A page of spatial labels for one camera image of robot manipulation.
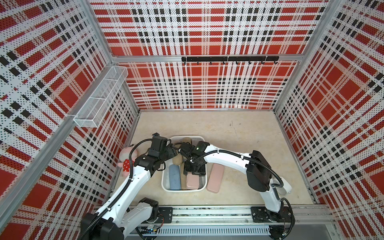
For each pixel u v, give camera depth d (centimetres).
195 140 96
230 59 89
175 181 81
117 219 40
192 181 76
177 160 86
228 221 73
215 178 84
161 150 62
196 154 59
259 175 48
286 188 75
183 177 81
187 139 96
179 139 98
